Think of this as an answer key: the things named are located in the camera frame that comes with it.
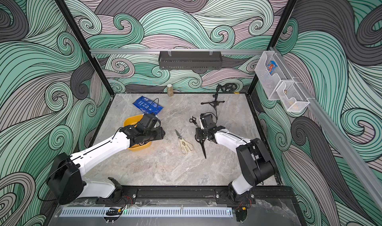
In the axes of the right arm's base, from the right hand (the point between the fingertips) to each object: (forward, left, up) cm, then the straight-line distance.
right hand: (202, 132), depth 93 cm
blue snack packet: (+22, +39, 0) cm, 45 cm away
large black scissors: (-5, 0, -4) cm, 6 cm away
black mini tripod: (+21, -17, +19) cm, 33 cm away
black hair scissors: (+12, +5, -4) cm, 14 cm away
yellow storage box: (+9, +46, +1) cm, 47 cm away
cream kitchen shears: (-8, +11, -3) cm, 14 cm away
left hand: (-5, +23, +10) cm, 25 cm away
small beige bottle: (+36, +23, +3) cm, 43 cm away
